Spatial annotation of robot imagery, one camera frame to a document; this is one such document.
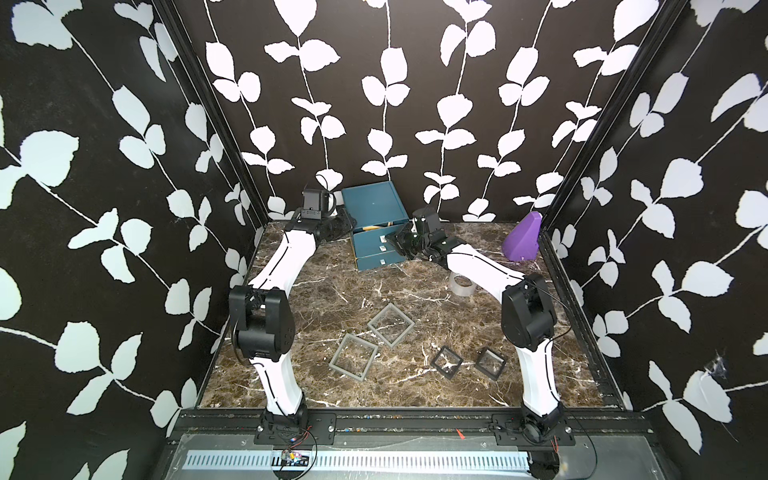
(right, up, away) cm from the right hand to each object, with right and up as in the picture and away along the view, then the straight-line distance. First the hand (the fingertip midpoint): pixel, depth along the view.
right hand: (382, 231), depth 90 cm
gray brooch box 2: (-8, -37, -5) cm, 38 cm away
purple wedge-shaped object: (+49, -2, +13) cm, 51 cm away
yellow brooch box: (-4, +1, +2) cm, 5 cm away
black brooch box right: (+32, -39, -5) cm, 51 cm away
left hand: (-7, +5, -1) cm, 9 cm away
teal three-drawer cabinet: (-3, +7, +5) cm, 9 cm away
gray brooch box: (+3, -30, +2) cm, 30 cm away
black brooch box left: (+19, -39, -5) cm, 44 cm away
